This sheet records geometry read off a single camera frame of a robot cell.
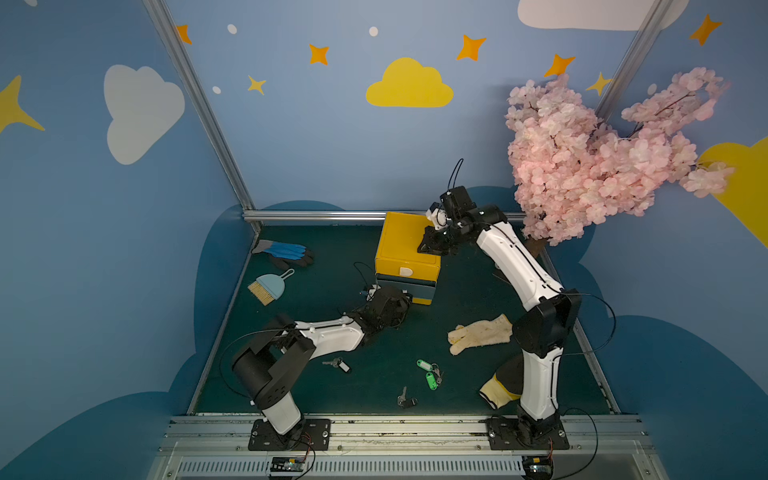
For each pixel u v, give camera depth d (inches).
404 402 31.4
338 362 33.9
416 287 34.7
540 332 20.4
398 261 32.6
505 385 32.1
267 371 17.8
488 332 35.9
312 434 29.4
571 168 27.9
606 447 29.5
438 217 30.3
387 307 26.7
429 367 33.8
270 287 40.5
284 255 43.7
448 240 28.4
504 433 29.2
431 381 33.0
